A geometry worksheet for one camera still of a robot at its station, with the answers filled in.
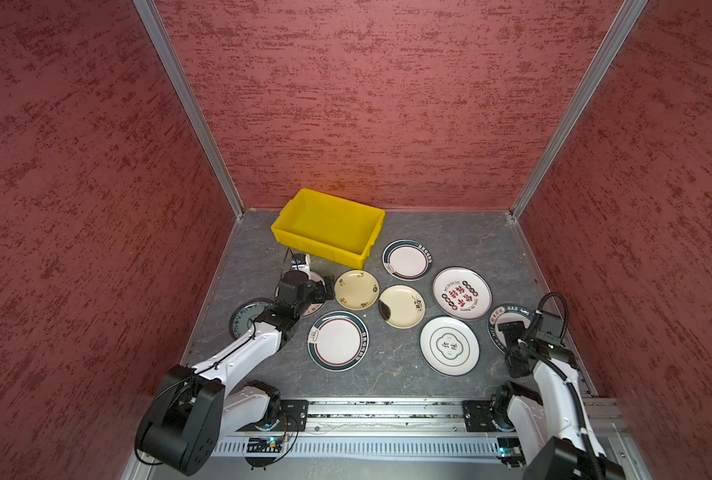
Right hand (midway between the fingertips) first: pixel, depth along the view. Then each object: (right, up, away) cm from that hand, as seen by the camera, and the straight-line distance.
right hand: (497, 344), depth 85 cm
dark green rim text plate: (+7, +8, +7) cm, 13 cm away
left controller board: (-63, -20, -14) cm, 68 cm away
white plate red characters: (-6, +13, +13) cm, 19 cm away
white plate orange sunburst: (-55, +9, +8) cm, 57 cm away
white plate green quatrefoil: (-14, -1, +1) cm, 14 cm away
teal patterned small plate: (-77, +8, +7) cm, 78 cm away
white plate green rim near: (-47, 0, +3) cm, 47 cm away
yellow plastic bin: (-52, +35, +31) cm, 70 cm away
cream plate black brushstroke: (-27, +9, +10) cm, 30 cm away
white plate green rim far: (-24, +23, +22) cm, 40 cm away
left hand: (-52, +18, +3) cm, 55 cm away
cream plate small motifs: (-41, +13, +13) cm, 46 cm away
